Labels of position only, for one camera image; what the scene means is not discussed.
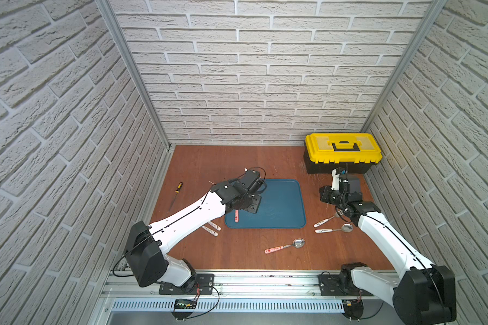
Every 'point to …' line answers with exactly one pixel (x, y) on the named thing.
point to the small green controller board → (185, 303)
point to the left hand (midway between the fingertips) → (248, 194)
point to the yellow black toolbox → (358, 152)
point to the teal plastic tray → (282, 206)
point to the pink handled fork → (236, 216)
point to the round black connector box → (354, 309)
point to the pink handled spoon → (297, 243)
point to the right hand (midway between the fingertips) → (324, 189)
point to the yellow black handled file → (177, 191)
